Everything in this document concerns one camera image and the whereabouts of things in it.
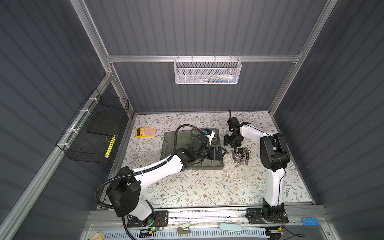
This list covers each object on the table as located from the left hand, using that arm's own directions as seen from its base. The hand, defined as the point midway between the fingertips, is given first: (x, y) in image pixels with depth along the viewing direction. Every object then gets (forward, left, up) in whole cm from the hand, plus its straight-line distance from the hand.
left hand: (221, 150), depth 77 cm
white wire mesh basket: (+75, -12, +3) cm, 76 cm away
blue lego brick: (-32, -40, -16) cm, 54 cm away
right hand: (+15, -12, -19) cm, 26 cm away
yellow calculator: (+30, +48, -18) cm, 60 cm away
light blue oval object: (-32, -1, -16) cm, 36 cm away
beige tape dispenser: (-32, +22, -18) cm, 43 cm away
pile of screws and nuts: (+6, -17, -18) cm, 26 cm away
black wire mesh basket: (+6, +66, +8) cm, 67 cm away
